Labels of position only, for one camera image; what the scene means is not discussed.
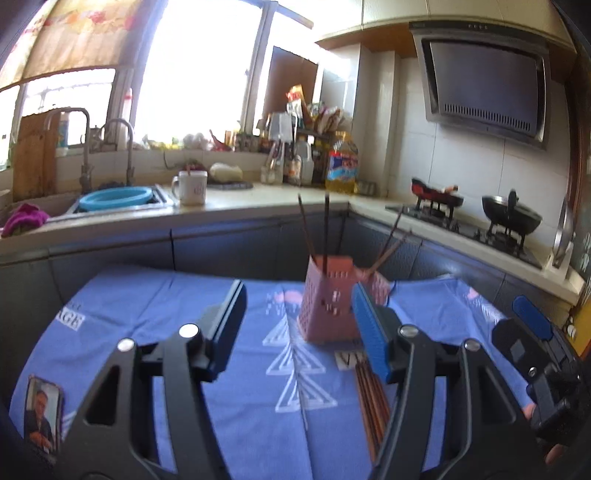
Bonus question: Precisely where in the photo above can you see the gas stove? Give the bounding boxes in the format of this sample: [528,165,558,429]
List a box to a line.
[386,202,542,270]

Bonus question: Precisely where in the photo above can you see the metal pot lid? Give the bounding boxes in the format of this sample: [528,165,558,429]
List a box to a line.
[551,198,574,268]

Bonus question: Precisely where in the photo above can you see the photo card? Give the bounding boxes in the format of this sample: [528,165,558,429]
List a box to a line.
[23,376,62,463]

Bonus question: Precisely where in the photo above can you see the black wok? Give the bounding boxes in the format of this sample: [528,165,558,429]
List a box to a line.
[482,189,543,236]

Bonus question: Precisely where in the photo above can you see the red frying pan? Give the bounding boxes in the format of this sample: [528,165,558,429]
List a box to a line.
[411,178,464,208]

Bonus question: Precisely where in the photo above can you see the pink perforated utensil holder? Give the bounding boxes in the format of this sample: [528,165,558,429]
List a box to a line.
[297,255,391,343]

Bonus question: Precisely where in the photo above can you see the blue plastic basin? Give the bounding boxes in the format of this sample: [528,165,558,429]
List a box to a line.
[78,186,152,212]

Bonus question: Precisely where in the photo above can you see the white mug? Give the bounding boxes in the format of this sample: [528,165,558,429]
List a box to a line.
[171,170,208,206]

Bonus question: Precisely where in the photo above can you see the magenta cloth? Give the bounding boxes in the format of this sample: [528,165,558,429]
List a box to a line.
[1,203,50,238]

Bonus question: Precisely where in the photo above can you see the tall chrome faucet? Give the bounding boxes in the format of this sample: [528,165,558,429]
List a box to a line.
[43,107,93,195]

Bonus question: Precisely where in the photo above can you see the short chrome faucet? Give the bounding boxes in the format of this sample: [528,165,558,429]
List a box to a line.
[98,117,136,187]

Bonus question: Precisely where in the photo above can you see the range hood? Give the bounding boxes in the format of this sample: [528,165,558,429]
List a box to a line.
[409,20,551,150]

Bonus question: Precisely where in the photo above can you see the yellow cooking oil bottle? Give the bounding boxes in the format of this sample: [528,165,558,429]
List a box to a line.
[325,134,359,194]

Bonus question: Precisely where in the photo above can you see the wooden cutting board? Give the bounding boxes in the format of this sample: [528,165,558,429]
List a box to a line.
[11,110,60,202]

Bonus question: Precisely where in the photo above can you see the white plastic bottle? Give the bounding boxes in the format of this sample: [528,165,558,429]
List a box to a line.
[294,140,315,186]

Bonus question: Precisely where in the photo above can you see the snack packages on rack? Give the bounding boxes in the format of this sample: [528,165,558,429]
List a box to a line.
[286,84,353,135]

